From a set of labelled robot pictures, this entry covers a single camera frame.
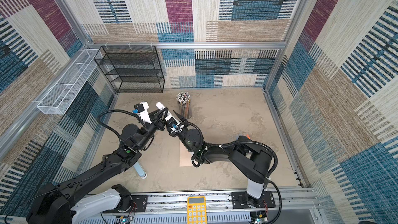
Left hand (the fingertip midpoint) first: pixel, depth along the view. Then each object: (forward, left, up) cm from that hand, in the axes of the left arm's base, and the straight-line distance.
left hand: (166, 107), depth 71 cm
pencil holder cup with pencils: (+15, -6, -12) cm, 20 cm away
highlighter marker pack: (+1, -42, -29) cm, 51 cm away
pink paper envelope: (-11, -7, -30) cm, 32 cm away
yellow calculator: (-37, -13, -29) cm, 49 cm away
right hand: (+1, -1, -7) cm, 7 cm away
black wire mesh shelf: (+44, +31, -13) cm, 55 cm away
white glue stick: (-1, +2, +1) cm, 3 cm away
